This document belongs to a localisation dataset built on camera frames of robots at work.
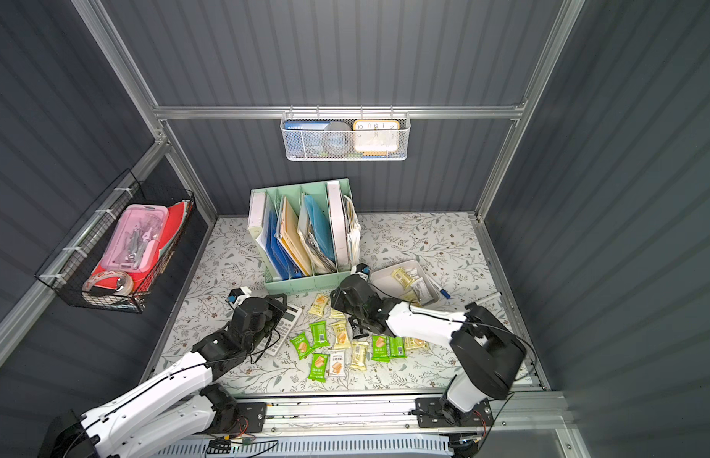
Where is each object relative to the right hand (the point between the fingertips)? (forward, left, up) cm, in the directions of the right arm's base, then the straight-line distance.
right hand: (337, 292), depth 85 cm
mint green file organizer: (+14, +10, +10) cm, 20 cm away
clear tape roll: (-9, +55, +20) cm, 59 cm away
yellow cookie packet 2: (+1, +7, -10) cm, 12 cm away
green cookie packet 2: (-13, -13, -10) cm, 21 cm away
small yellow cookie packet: (-2, +1, -10) cm, 10 cm away
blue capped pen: (+7, -34, -10) cm, 37 cm away
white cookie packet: (-17, 0, -11) cm, 20 cm away
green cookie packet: (-9, +6, -10) cm, 15 cm away
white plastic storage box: (+9, -23, -8) cm, 26 cm away
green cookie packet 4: (-19, +5, -10) cm, 22 cm away
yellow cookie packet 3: (-12, -23, -10) cm, 28 cm away
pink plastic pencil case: (+3, +50, +20) cm, 54 cm away
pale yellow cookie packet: (-14, -7, -10) cm, 19 cm away
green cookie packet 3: (-13, -18, -10) cm, 24 cm away
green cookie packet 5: (-13, +11, -10) cm, 19 cm away
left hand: (-4, +14, +4) cm, 15 cm away
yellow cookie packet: (-10, -1, -10) cm, 15 cm away
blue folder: (+10, +18, -1) cm, 20 cm away
